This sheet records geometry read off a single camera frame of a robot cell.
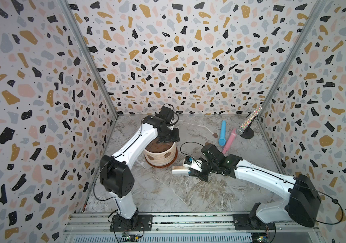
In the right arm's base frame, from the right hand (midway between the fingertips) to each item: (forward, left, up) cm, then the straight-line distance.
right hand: (190, 171), depth 78 cm
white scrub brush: (-1, +6, +4) cm, 7 cm away
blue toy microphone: (+27, -22, -11) cm, 37 cm away
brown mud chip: (+35, -18, -13) cm, 42 cm away
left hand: (+16, +7, +7) cm, 19 cm away
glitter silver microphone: (+34, -37, +4) cm, 50 cm away
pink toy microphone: (+29, -28, -12) cm, 42 cm away
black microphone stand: (+37, -42, -13) cm, 57 cm away
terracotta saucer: (+8, +16, -10) cm, 21 cm away
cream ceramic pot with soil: (+7, +17, 0) cm, 18 cm away
